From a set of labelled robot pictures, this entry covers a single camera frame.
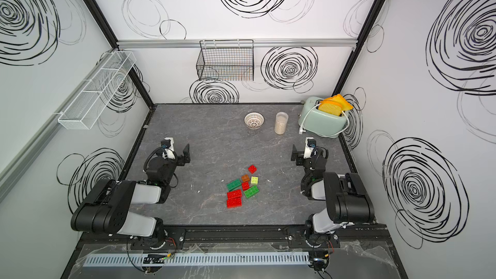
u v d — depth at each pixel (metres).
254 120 1.11
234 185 0.87
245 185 0.86
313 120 0.96
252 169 0.91
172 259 0.69
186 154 0.84
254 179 0.88
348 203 0.44
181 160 0.79
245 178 0.89
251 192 0.84
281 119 1.02
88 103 0.74
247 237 0.75
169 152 0.75
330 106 0.90
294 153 0.83
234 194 0.83
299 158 0.81
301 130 1.02
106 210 0.44
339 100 0.93
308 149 0.78
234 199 0.81
